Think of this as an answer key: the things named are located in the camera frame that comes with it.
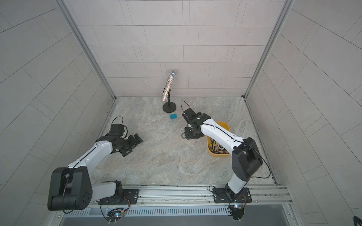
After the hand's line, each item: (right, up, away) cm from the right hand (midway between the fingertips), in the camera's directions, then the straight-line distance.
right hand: (189, 136), depth 84 cm
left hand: (-30, -5, +3) cm, 31 cm away
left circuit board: (-35, -33, -19) cm, 52 cm away
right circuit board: (+24, -34, -16) cm, 44 cm away
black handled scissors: (+16, -7, +2) cm, 18 cm away
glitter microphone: (-14, +31, +9) cm, 36 cm away
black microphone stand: (-15, +18, +24) cm, 34 cm away
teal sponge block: (-13, +11, +21) cm, 26 cm away
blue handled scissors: (-5, +1, -4) cm, 6 cm away
